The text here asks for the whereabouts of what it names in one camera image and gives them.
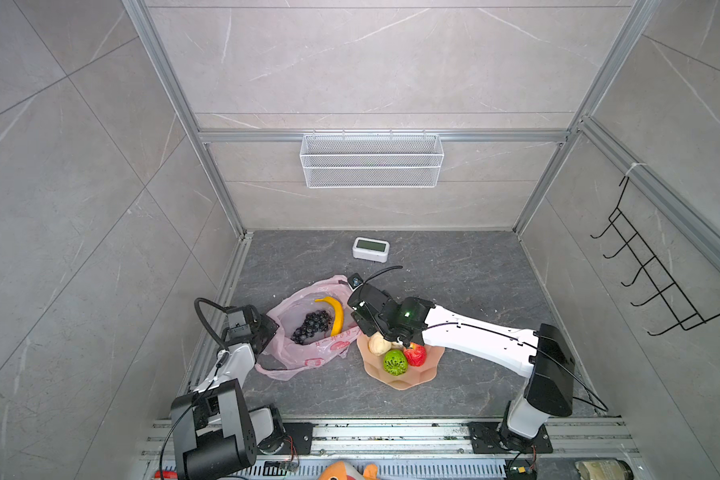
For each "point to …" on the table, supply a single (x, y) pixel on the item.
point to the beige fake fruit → (378, 345)
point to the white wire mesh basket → (369, 161)
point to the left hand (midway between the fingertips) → (270, 317)
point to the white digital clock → (371, 249)
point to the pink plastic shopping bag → (295, 304)
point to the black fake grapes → (315, 323)
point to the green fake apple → (395, 362)
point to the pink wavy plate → (412, 376)
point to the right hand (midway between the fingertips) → (367, 304)
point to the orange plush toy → (343, 471)
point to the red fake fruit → (416, 354)
